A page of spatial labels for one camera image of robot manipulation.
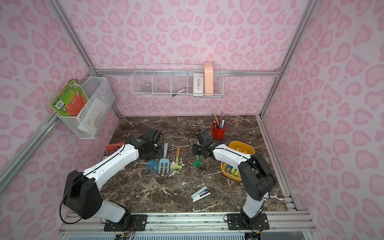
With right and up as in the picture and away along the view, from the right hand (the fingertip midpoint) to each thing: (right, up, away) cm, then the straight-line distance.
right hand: (193, 148), depth 92 cm
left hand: (-19, -1, -6) cm, 20 cm away
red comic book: (-55, -1, +9) cm, 56 cm away
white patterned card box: (+3, +39, -1) cm, 39 cm away
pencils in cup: (+19, +16, +9) cm, 27 cm away
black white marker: (-11, +34, +1) cm, 35 cm away
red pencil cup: (+17, +9, +12) cm, 22 cm away
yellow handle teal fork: (-26, -10, +3) cm, 28 cm away
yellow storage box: (+31, 0, +4) cm, 32 cm away
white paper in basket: (-56, +19, -8) cm, 60 cm away
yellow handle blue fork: (+20, -11, -1) cm, 23 cm away
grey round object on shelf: (-31, +38, +7) cm, 50 cm away
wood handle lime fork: (+25, -14, -4) cm, 29 cm away
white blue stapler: (+5, -23, -11) cm, 26 cm away
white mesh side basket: (-56, +30, -1) cm, 64 cm away
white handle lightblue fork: (-18, -8, +3) cm, 20 cm away
